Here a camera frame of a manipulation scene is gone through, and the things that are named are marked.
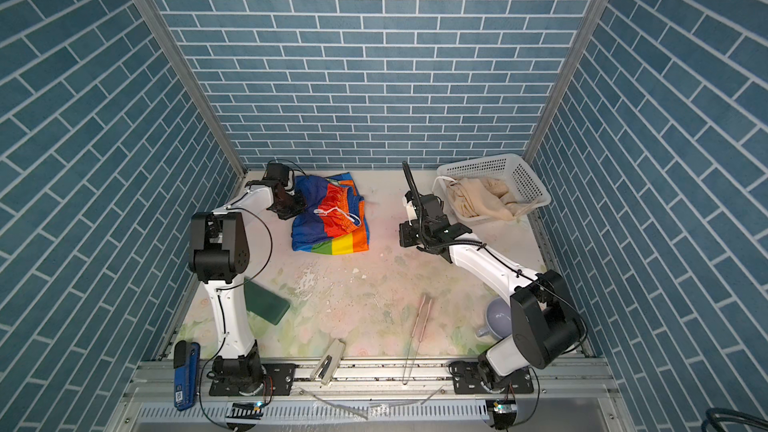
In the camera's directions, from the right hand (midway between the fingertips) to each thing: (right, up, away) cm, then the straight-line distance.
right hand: (399, 225), depth 87 cm
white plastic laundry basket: (+41, +20, +28) cm, 54 cm away
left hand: (-33, +5, +17) cm, 38 cm away
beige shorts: (+27, +8, +9) cm, 29 cm away
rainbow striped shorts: (-22, +1, +12) cm, 25 cm away
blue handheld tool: (-53, -32, -14) cm, 63 cm away
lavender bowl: (+28, -26, -4) cm, 38 cm away
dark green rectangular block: (-39, -22, -2) cm, 45 cm away
